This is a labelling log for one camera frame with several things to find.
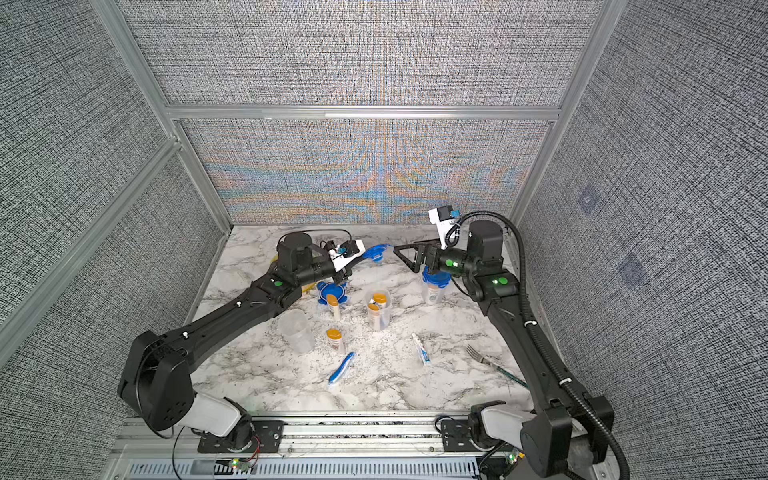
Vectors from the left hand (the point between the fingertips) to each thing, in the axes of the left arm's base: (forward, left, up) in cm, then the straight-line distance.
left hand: (369, 247), depth 76 cm
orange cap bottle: (-5, -3, -18) cm, 19 cm away
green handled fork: (-21, -31, -26) cm, 46 cm away
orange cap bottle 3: (-6, +11, -21) cm, 24 cm away
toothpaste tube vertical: (-16, -14, -27) cm, 35 cm away
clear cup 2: (-14, +20, -16) cm, 29 cm away
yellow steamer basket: (+18, +34, -25) cm, 46 cm away
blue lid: (-1, -20, -15) cm, 25 cm away
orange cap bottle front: (-16, +10, -21) cm, 28 cm away
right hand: (-4, -9, +7) cm, 12 cm away
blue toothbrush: (-22, +9, -27) cm, 36 cm away
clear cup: (-1, -20, -23) cm, 30 cm away
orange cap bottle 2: (-9, -1, -17) cm, 19 cm away
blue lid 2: (+6, +15, -28) cm, 33 cm away
